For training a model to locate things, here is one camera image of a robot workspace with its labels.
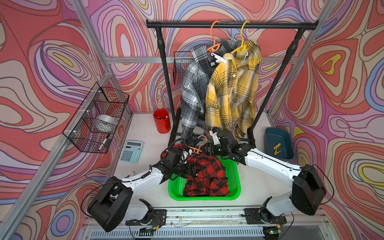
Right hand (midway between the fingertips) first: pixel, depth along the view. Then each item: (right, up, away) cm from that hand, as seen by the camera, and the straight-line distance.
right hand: (205, 152), depth 82 cm
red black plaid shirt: (+3, -16, -2) cm, 16 cm away
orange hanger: (-5, +1, +2) cm, 5 cm away
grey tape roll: (-49, +16, -12) cm, 53 cm away
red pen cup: (-27, +18, +17) cm, 37 cm away
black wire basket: (-58, +29, -1) cm, 65 cm away
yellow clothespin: (+48, 0, +16) cm, 51 cm away
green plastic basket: (-16, -20, 0) cm, 26 cm away
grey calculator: (-47, -2, +14) cm, 49 cm away
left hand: (-4, -10, 0) cm, 10 cm away
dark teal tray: (+50, +7, +22) cm, 55 cm away
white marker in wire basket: (-52, +5, -11) cm, 53 cm away
